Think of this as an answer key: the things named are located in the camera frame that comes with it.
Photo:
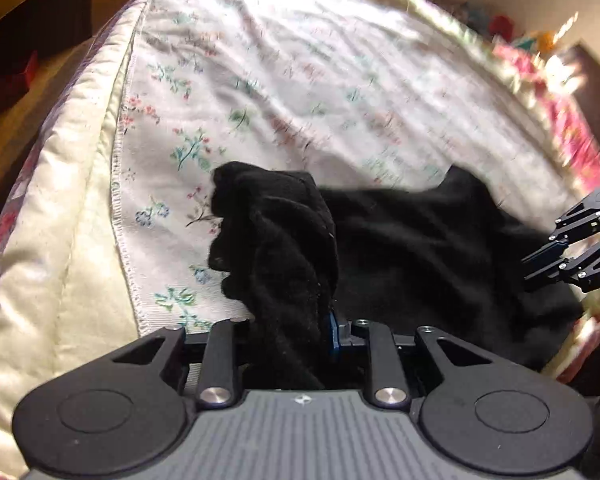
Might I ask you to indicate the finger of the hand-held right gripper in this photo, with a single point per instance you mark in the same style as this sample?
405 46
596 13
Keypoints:
545 252
590 265

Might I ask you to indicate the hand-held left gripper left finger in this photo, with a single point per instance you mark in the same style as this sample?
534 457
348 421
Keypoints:
225 340

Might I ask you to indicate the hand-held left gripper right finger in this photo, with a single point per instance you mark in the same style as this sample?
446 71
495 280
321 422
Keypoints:
333 337

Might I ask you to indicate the black pants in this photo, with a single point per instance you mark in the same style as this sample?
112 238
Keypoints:
405 260

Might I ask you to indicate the colourful cartoon quilt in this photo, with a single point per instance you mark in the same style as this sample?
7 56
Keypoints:
55 260

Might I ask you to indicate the yellow cartoon pillow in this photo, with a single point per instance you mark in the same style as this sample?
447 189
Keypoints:
545 40

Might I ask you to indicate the red plush toy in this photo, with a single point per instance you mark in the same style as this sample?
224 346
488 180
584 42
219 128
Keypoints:
501 25

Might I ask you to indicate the white floral bed sheet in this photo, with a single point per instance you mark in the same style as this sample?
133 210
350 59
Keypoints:
305 70

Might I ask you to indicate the red box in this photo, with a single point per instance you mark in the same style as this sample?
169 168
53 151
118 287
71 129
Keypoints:
27 67

